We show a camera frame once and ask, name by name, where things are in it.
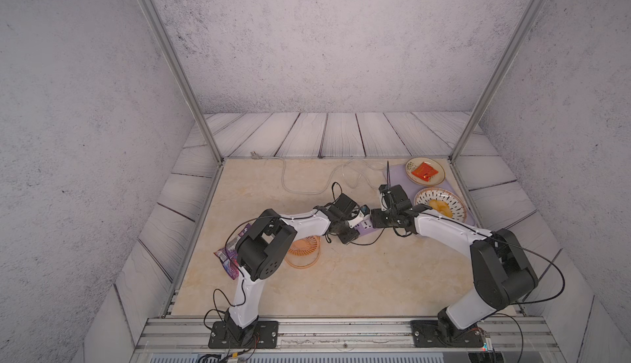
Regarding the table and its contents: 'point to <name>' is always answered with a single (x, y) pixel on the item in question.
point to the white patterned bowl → (453, 199)
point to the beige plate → (414, 163)
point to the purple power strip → (365, 227)
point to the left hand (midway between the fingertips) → (356, 232)
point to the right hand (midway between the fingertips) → (377, 216)
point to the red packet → (425, 171)
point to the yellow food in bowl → (442, 207)
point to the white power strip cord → (256, 155)
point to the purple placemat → (395, 173)
